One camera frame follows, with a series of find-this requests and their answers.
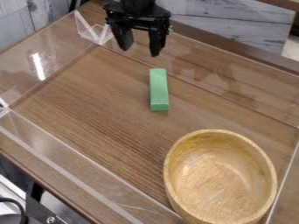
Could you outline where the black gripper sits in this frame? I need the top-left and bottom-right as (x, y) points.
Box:
(102, 0), (172, 57)

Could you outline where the green wooden block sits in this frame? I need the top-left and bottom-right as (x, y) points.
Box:
(149, 68), (169, 111)

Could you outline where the brown wooden bowl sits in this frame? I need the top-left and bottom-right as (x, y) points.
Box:
(162, 129), (277, 224)

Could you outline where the clear acrylic corner bracket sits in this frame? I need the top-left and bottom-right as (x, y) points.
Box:
(73, 10), (113, 46)

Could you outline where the clear acrylic enclosure wall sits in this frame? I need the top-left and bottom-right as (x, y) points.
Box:
(0, 16), (299, 224)

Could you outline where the black cable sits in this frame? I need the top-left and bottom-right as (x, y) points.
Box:
(0, 197), (29, 224)

